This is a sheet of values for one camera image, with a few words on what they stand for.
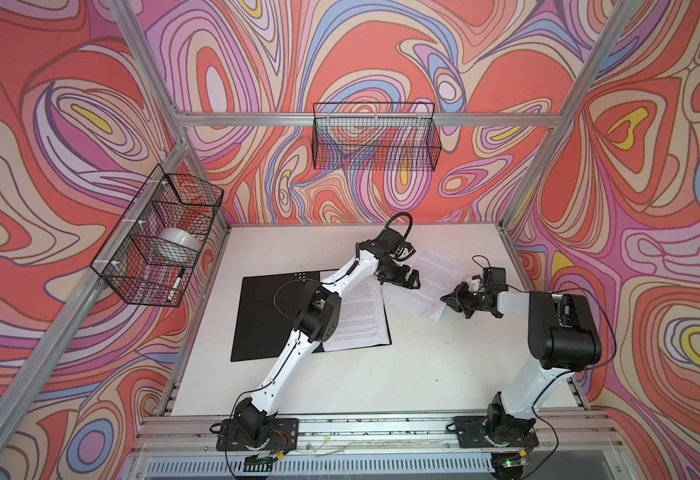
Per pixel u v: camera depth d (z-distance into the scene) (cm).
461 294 88
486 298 76
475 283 93
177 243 70
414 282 91
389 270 88
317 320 66
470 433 73
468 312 90
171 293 71
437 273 105
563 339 50
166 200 80
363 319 93
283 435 73
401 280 90
